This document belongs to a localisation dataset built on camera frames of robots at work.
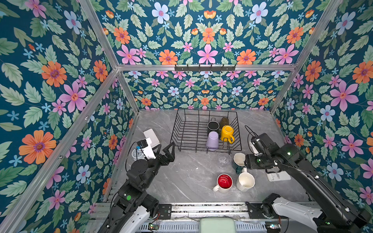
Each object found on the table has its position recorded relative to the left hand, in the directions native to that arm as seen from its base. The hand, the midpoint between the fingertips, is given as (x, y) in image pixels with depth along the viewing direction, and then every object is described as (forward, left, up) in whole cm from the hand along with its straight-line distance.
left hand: (170, 142), depth 64 cm
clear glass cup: (+3, -29, -28) cm, 40 cm away
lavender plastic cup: (+12, -23, -21) cm, 33 cm away
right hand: (-6, -37, -12) cm, 40 cm away
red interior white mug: (-10, -27, -30) cm, 42 cm away
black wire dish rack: (+27, -19, -30) cm, 44 cm away
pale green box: (-30, -20, -28) cm, 45 cm away
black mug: (+24, -25, -21) cm, 40 cm away
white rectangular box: (+26, +20, -28) cm, 43 cm away
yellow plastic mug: (+18, -33, -21) cm, 43 cm away
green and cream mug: (-2, -35, -22) cm, 42 cm away
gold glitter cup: (+30, -34, -24) cm, 51 cm away
